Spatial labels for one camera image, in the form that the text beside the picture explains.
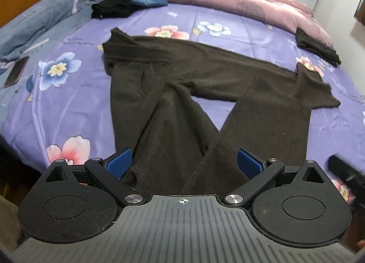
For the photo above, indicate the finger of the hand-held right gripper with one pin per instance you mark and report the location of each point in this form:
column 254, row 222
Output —
column 343, row 171

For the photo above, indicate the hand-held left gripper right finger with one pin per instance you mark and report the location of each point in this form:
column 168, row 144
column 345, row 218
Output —
column 249, row 163

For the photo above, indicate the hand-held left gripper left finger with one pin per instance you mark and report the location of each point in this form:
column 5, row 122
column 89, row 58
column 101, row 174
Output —
column 119, row 163

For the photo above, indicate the dark brown pants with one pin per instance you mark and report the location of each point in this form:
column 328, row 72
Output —
column 176, row 109

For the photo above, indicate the purple floral bed sheet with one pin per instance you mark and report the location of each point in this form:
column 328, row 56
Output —
column 71, row 103

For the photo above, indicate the dark folded cloth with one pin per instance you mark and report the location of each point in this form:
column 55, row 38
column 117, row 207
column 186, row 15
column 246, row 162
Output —
column 315, row 45

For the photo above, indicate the dark smartphone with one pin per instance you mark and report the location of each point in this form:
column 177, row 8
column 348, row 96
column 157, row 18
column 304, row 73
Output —
column 17, row 70

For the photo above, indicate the black folded garment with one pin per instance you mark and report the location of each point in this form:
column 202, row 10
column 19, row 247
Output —
column 112, row 7

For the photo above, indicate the light blue denim garment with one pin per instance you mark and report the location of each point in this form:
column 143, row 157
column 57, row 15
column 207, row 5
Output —
column 31, row 26

